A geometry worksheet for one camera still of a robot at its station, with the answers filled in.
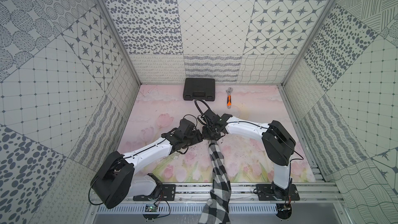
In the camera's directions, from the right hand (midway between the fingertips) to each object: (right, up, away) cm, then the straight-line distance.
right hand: (205, 138), depth 88 cm
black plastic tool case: (-5, +31, +26) cm, 40 cm away
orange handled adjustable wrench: (+19, +30, +29) cm, 46 cm away
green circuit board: (-26, -29, -17) cm, 42 cm away
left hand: (-1, +1, -5) cm, 5 cm away
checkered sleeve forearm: (+5, -26, -22) cm, 34 cm away
